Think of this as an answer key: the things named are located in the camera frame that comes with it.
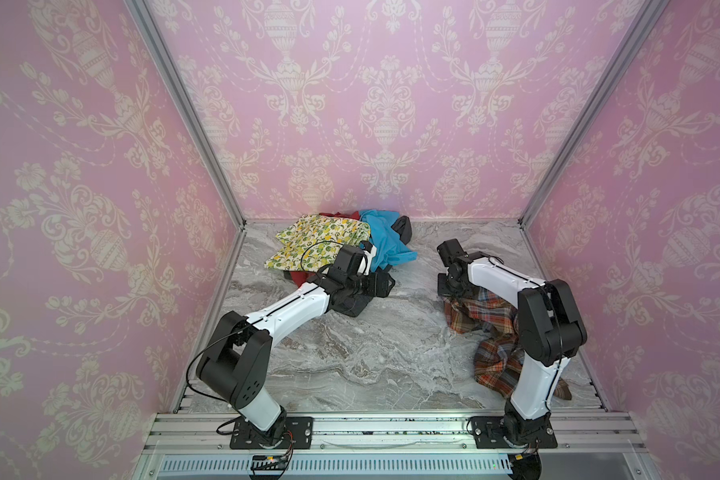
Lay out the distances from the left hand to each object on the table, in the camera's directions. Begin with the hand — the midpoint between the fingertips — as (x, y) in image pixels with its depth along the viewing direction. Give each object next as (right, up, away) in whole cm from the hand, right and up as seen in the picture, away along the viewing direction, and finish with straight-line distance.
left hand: (383, 282), depth 86 cm
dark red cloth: (-9, +22, +23) cm, 33 cm away
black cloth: (+9, +18, +27) cm, 33 cm away
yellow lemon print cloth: (-25, +11, +17) cm, 32 cm away
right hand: (+22, -4, +11) cm, 25 cm away
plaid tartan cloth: (+31, -19, -6) cm, 37 cm away
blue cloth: (+2, +10, +11) cm, 15 cm away
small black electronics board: (-29, -43, -13) cm, 54 cm away
